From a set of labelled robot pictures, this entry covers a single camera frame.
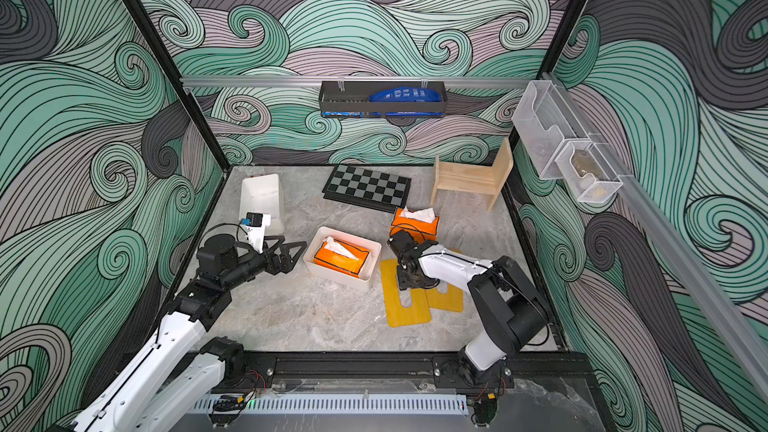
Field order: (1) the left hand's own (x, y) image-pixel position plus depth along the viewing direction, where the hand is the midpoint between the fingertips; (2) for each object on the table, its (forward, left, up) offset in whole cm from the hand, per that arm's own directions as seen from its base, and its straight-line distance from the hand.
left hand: (293, 238), depth 74 cm
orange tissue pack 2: (+14, -36, -14) cm, 41 cm away
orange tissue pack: (+2, -11, -13) cm, 17 cm away
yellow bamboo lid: (-12, -27, -22) cm, 37 cm away
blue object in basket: (+44, -30, +14) cm, 55 cm away
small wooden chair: (+32, -56, -12) cm, 65 cm away
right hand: (-2, -34, -22) cm, 40 cm away
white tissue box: (-1, -18, -20) cm, 27 cm away
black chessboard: (+33, -17, -19) cm, 42 cm away
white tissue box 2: (+31, +22, -21) cm, 43 cm away
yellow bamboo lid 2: (-8, -44, -21) cm, 49 cm away
